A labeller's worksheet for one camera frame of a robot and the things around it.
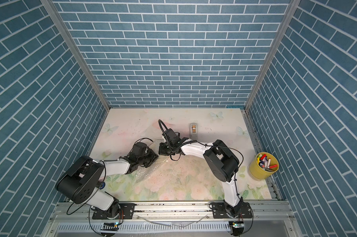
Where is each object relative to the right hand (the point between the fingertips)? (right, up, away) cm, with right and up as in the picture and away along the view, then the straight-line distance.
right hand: (158, 152), depth 89 cm
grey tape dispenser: (+22, +12, +13) cm, 28 cm away
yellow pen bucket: (+58, -5, -11) cm, 60 cm away
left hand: (+2, -3, +2) cm, 4 cm away
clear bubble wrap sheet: (-8, -12, -3) cm, 15 cm away
